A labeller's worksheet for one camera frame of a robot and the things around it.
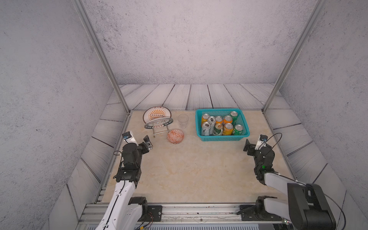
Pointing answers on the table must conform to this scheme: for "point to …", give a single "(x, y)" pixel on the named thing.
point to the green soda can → (238, 131)
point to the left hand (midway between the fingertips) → (142, 138)
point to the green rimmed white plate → (159, 122)
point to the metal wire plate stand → (159, 130)
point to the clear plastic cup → (183, 119)
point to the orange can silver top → (227, 119)
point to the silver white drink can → (205, 126)
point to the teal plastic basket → (241, 120)
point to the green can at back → (234, 114)
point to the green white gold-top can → (218, 129)
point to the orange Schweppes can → (228, 129)
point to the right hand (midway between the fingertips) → (256, 140)
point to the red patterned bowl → (175, 136)
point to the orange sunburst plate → (155, 112)
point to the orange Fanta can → (219, 119)
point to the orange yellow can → (205, 118)
